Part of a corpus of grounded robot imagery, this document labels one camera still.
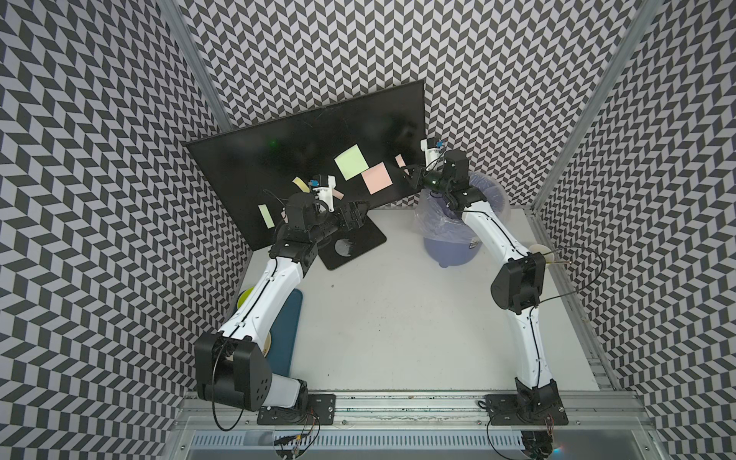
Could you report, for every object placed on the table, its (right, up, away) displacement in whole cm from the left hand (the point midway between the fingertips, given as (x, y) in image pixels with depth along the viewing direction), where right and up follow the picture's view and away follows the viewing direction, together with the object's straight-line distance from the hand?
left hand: (359, 205), depth 77 cm
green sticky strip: (-26, -3, +2) cm, 26 cm away
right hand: (+12, +12, +11) cm, 21 cm away
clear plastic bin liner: (+22, -4, +5) cm, 23 cm away
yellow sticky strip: (-16, +6, +2) cm, 17 cm away
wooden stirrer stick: (+72, -18, +30) cm, 80 cm away
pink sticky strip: (+12, +15, +10) cm, 21 cm away
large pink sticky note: (+5, +9, +8) cm, 13 cm away
